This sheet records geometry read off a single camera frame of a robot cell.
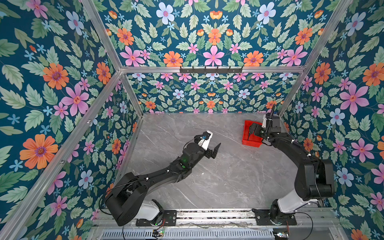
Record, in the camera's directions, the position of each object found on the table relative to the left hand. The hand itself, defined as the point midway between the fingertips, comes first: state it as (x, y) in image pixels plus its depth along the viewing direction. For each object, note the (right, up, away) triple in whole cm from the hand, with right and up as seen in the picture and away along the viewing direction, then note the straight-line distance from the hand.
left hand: (215, 135), depth 76 cm
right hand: (+28, +4, +16) cm, 32 cm away
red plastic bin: (+27, -5, +26) cm, 38 cm away
